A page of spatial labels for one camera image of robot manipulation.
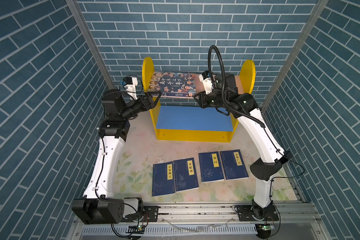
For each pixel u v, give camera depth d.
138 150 0.97
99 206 0.37
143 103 0.56
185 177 0.85
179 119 0.98
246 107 0.47
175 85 0.72
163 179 0.85
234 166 0.90
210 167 0.89
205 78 0.59
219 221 0.73
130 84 0.57
